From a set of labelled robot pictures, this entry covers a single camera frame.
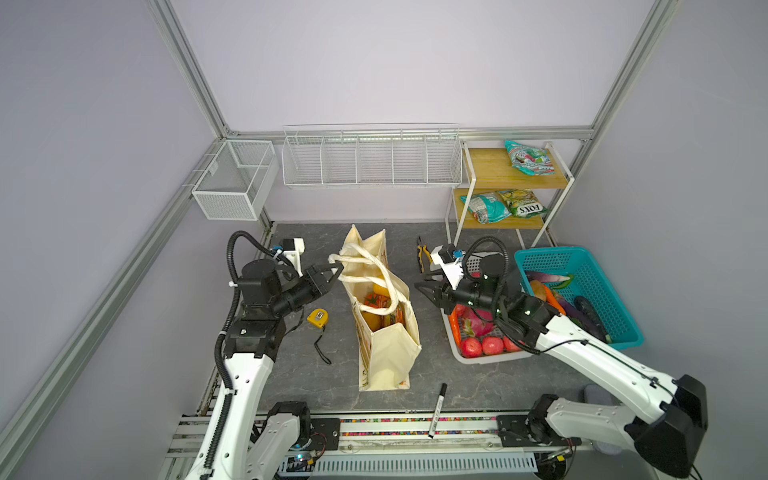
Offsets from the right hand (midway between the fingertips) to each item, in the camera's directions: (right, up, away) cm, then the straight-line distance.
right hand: (419, 281), depth 69 cm
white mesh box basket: (-60, +31, +32) cm, 75 cm away
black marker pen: (+5, -34, +8) cm, 36 cm away
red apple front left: (+16, -20, +13) cm, 29 cm away
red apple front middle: (+21, -19, +14) cm, 32 cm away
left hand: (-18, +2, -2) cm, 18 cm away
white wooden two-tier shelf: (+36, +30, +39) cm, 61 cm away
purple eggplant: (+50, -12, +23) cm, 56 cm away
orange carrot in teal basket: (+45, -9, +26) cm, 53 cm away
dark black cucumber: (+54, -11, +24) cm, 61 cm away
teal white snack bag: (+25, +21, +30) cm, 45 cm away
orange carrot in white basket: (+12, -13, +18) cm, 25 cm away
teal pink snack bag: (+35, +34, +18) cm, 52 cm away
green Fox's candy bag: (+38, +23, +32) cm, 55 cm away
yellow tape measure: (-30, -14, +23) cm, 40 cm away
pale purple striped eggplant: (+44, -2, +30) cm, 54 cm away
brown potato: (+41, -5, +26) cm, 48 cm away
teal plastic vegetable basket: (+57, +2, +32) cm, 66 cm away
